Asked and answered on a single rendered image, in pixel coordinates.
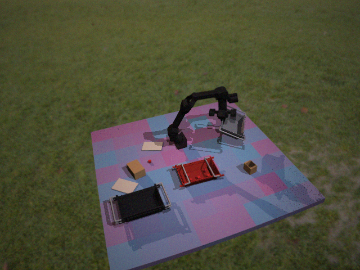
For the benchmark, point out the brown cardboard box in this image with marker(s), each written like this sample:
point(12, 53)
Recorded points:
point(136, 169)

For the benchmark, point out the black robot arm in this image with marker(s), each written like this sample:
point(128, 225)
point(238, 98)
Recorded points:
point(219, 93)

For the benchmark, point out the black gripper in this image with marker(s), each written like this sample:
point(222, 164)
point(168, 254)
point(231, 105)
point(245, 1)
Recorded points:
point(212, 112)

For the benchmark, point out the beige flat panel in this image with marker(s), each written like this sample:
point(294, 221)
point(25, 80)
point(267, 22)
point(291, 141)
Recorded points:
point(152, 146)
point(124, 186)

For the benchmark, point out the small brown open box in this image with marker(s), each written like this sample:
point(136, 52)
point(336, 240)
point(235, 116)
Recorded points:
point(250, 167)

